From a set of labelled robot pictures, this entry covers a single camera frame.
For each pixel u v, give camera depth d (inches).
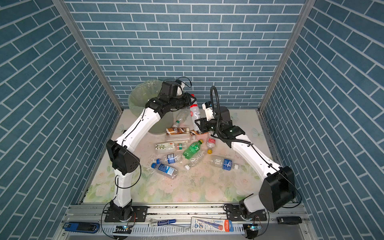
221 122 23.5
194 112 30.8
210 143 38.7
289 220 27.1
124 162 20.1
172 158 34.9
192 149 37.0
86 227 25.9
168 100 24.8
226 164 33.6
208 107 27.0
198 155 36.5
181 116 45.1
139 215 29.0
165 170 32.8
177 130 40.1
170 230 30.3
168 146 36.8
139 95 39.0
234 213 29.0
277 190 16.4
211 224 27.7
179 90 25.9
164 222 27.6
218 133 23.5
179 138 40.0
